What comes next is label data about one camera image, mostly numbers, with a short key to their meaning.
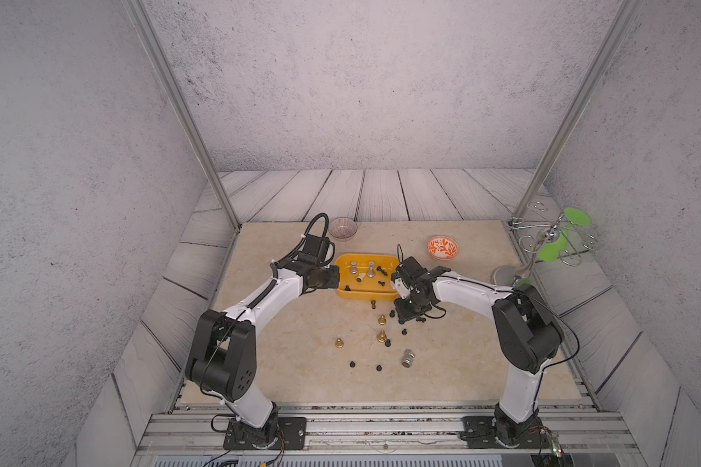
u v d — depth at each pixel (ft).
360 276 3.41
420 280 2.33
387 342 2.91
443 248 3.65
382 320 3.05
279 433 2.38
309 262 2.27
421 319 3.06
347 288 3.26
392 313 3.07
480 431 2.41
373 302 3.23
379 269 3.44
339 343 2.88
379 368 2.77
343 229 3.88
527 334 1.61
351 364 2.78
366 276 3.43
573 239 3.00
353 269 3.44
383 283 3.34
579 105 2.82
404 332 2.99
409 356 2.82
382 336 2.91
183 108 2.85
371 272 3.42
